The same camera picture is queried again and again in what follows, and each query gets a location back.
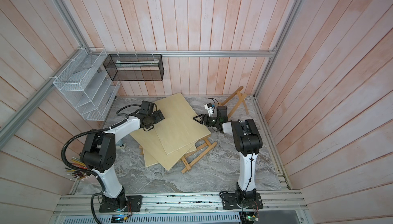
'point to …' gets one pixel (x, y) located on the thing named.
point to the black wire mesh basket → (134, 67)
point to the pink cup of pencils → (75, 175)
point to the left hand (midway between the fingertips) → (159, 120)
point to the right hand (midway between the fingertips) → (195, 119)
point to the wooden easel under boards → (184, 160)
